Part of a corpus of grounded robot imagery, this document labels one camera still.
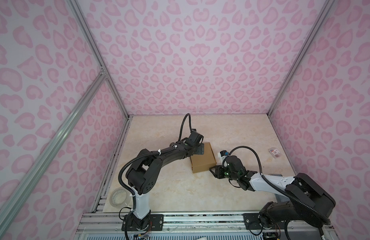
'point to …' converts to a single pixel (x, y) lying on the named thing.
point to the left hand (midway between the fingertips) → (199, 146)
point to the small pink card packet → (275, 152)
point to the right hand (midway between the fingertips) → (212, 168)
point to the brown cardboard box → (203, 162)
